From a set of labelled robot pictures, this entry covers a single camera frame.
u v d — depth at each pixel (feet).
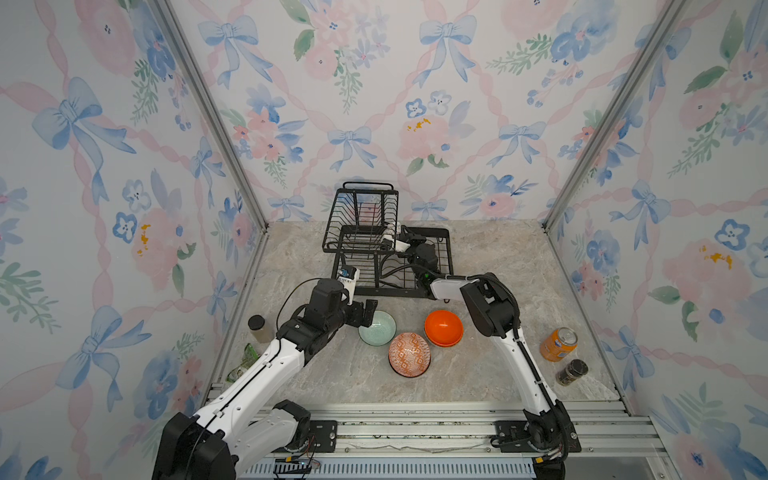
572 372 2.50
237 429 1.39
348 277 2.28
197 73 2.58
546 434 2.11
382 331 2.96
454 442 2.42
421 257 2.81
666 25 2.31
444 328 2.88
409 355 2.79
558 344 2.61
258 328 2.70
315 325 1.95
